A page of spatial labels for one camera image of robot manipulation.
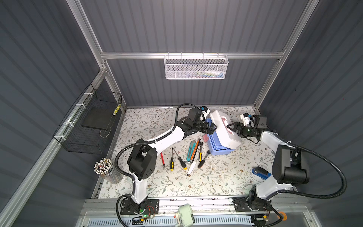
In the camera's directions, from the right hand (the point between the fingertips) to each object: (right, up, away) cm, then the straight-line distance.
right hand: (232, 129), depth 91 cm
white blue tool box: (-8, -6, -7) cm, 12 cm away
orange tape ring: (+19, -42, -21) cm, 50 cm away
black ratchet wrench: (-21, -22, -2) cm, 30 cm away
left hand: (-15, +3, -6) cm, 16 cm away
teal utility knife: (-26, -13, +5) cm, 30 cm away
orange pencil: (-24, -14, +3) cm, 28 cm away
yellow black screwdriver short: (-40, -20, -3) cm, 45 cm away
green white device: (-31, -40, -25) cm, 56 cm away
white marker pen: (-27, -24, -5) cm, 37 cm away
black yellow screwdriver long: (-33, -21, -2) cm, 39 cm away
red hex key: (-46, -20, 0) cm, 50 cm away
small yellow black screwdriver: (-21, -17, 0) cm, 27 cm away
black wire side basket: (-82, +2, -19) cm, 84 cm away
